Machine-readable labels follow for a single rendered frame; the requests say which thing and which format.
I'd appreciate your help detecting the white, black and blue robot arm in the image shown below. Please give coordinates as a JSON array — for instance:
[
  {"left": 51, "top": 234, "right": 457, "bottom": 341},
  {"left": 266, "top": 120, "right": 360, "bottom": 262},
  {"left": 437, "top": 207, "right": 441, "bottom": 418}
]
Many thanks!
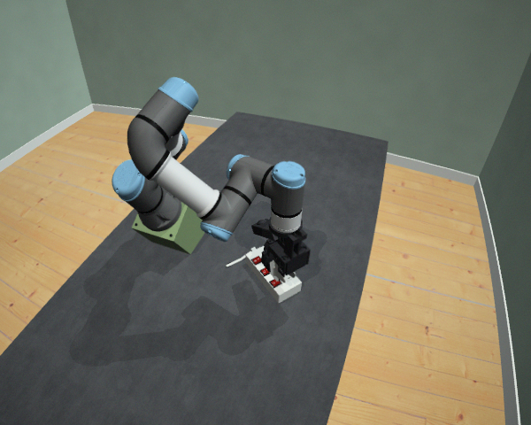
[{"left": 112, "top": 77, "right": 305, "bottom": 242}]

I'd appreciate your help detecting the white power strip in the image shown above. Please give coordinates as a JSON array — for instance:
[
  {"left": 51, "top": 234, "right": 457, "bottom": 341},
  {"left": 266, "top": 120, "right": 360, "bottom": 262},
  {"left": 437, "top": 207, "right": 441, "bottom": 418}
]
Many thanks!
[{"left": 234, "top": 246, "right": 302, "bottom": 303}]

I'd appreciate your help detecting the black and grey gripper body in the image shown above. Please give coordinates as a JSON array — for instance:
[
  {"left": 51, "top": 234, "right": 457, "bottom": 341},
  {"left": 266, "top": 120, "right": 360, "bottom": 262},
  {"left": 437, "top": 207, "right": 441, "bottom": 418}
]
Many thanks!
[{"left": 264, "top": 217, "right": 311, "bottom": 278}]

